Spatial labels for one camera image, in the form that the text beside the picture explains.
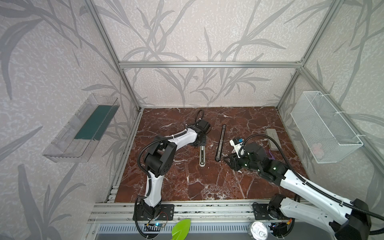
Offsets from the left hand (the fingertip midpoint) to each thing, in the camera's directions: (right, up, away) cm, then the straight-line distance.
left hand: (202, 138), depth 98 cm
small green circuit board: (-22, -38, -27) cm, 52 cm away
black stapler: (+9, -11, -7) cm, 16 cm away
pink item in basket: (+57, -3, -25) cm, 62 cm away
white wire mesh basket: (+53, +5, -35) cm, 64 cm away
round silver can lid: (+24, -36, -34) cm, 55 cm away
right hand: (+12, -5, -22) cm, 25 cm away
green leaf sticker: (-10, -40, -29) cm, 50 cm away
